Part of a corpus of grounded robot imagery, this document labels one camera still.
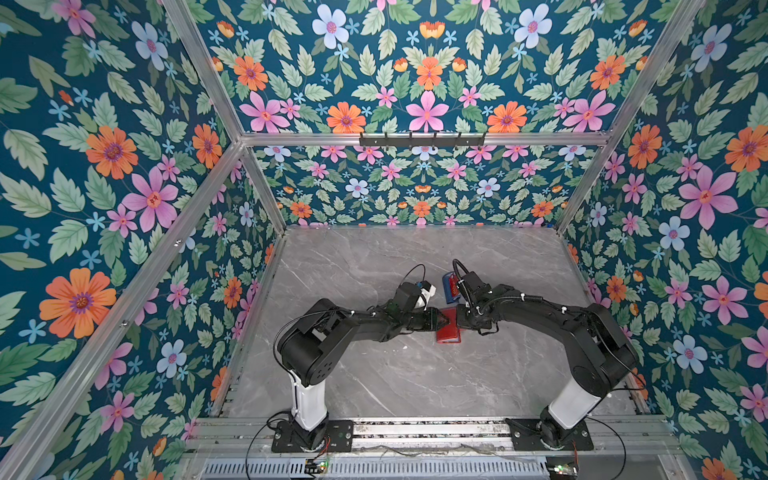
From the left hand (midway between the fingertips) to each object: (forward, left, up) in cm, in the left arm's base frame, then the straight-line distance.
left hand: (451, 320), depth 88 cm
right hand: (+2, -6, -4) cm, 7 cm away
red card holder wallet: (-2, 0, -5) cm, 5 cm away
